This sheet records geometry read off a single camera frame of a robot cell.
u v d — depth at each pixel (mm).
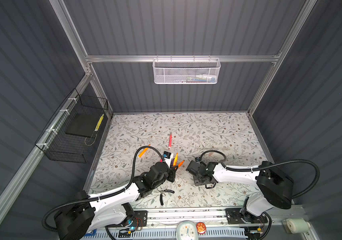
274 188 461
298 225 644
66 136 718
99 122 777
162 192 822
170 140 1045
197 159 801
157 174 601
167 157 705
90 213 414
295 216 760
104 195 472
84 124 762
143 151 985
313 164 434
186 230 681
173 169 715
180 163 920
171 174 708
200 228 708
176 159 778
